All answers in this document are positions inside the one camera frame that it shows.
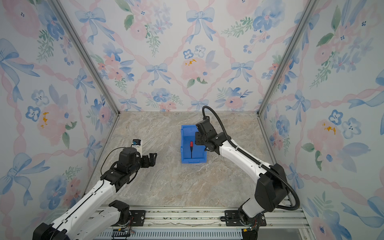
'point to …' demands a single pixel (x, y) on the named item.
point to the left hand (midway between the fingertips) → (149, 152)
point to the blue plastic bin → (199, 153)
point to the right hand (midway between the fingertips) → (200, 135)
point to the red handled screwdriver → (191, 144)
